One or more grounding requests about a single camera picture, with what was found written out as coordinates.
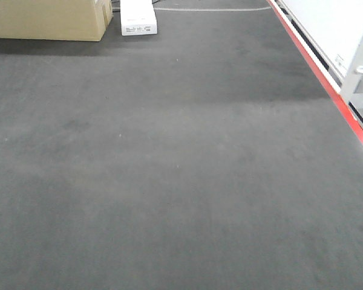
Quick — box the dark grey conveyor belt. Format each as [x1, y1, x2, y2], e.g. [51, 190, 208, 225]
[0, 0, 363, 290]

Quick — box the large brown cardboard box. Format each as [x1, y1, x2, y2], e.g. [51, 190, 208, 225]
[0, 0, 114, 42]

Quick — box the long white carton box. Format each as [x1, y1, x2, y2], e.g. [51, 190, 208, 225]
[120, 0, 158, 37]

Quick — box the white board panel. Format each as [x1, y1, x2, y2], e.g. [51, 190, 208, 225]
[278, 0, 363, 105]

